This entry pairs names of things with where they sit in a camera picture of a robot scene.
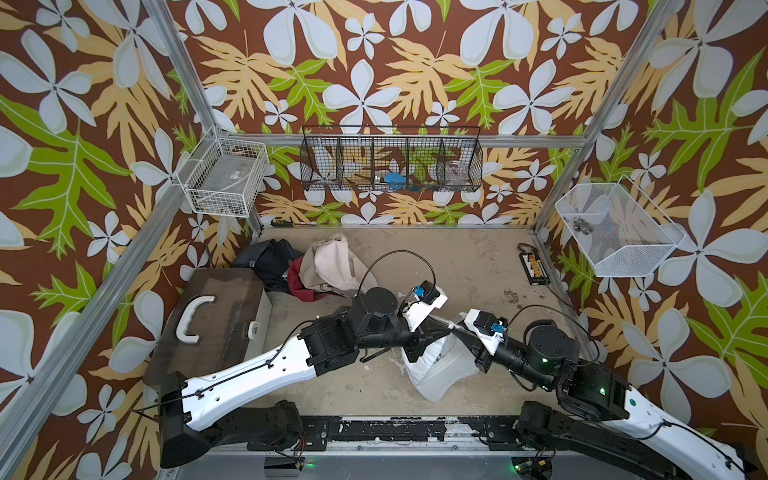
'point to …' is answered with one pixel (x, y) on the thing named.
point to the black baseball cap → (269, 259)
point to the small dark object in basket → (581, 225)
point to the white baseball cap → (443, 368)
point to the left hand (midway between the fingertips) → (450, 328)
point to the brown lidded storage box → (222, 318)
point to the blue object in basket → (395, 178)
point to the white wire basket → (224, 176)
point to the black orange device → (533, 264)
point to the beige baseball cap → (308, 274)
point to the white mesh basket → (619, 230)
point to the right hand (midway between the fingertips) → (451, 322)
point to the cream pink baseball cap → (339, 270)
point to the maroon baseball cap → (296, 285)
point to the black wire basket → (391, 158)
